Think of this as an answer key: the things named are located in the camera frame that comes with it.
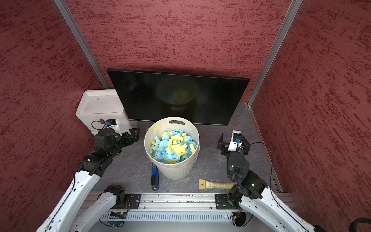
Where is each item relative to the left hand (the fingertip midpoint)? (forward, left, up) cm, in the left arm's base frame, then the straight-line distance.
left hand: (132, 135), depth 76 cm
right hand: (-4, -52, +4) cm, 52 cm away
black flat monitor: (+45, -45, -16) cm, 66 cm away
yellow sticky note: (+1, -13, +4) cm, 14 cm away
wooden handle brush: (-19, -39, -21) cm, 48 cm away
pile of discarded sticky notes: (-8, -22, +2) cm, 23 cm away
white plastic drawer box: (+18, +23, +1) cm, 29 cm away
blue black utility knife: (-17, -12, -18) cm, 27 cm away
